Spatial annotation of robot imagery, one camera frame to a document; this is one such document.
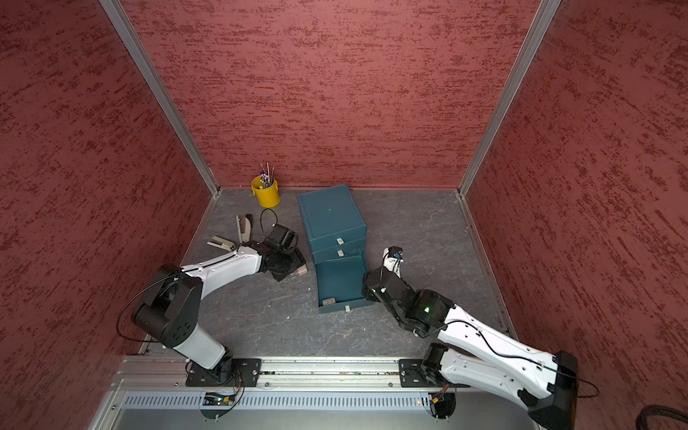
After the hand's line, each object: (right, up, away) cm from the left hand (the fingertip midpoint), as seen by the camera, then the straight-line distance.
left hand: (298, 269), depth 91 cm
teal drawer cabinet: (+14, +12, -10) cm, 21 cm away
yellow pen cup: (-17, +27, +20) cm, 37 cm away
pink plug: (+1, 0, -1) cm, 1 cm away
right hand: (+24, 0, -17) cm, 29 cm away
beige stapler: (-25, +14, +14) cm, 31 cm away
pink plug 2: (+12, -8, -8) cm, 16 cm away
